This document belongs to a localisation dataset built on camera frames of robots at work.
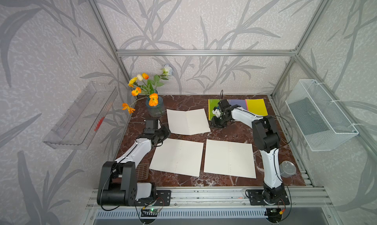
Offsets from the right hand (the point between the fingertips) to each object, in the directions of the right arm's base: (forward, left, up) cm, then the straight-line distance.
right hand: (211, 125), depth 100 cm
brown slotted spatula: (-30, +41, -1) cm, 51 cm away
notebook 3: (-21, +21, -1) cm, 30 cm away
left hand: (-8, +26, +8) cm, 28 cm away
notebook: (+3, +16, 0) cm, 16 cm away
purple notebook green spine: (+23, -26, -2) cm, 34 cm away
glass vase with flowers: (-5, +31, +28) cm, 43 cm away
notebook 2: (+21, -2, -2) cm, 21 cm away
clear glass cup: (-30, -39, +3) cm, 50 cm away
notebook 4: (-22, -10, -2) cm, 24 cm away
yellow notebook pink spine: (+18, -36, -1) cm, 41 cm away
